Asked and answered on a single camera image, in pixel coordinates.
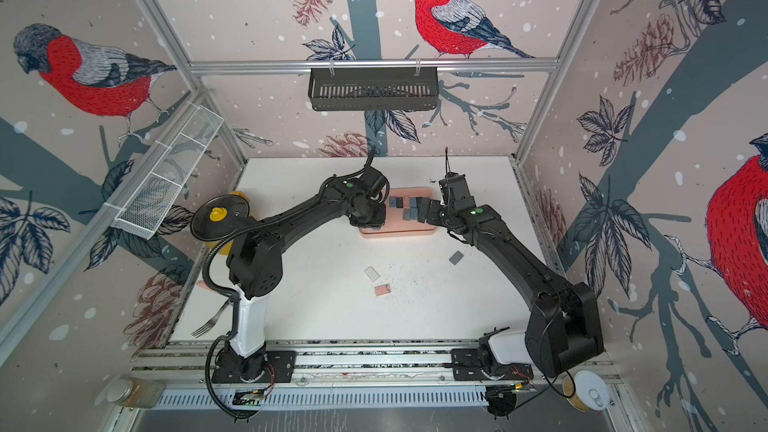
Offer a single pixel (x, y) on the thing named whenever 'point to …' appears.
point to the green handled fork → (210, 323)
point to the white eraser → (372, 274)
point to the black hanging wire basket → (373, 89)
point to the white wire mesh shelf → (143, 211)
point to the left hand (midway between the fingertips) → (386, 218)
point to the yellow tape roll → (586, 391)
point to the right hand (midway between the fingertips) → (434, 206)
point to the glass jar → (133, 392)
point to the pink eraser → (382, 290)
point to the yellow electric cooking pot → (216, 218)
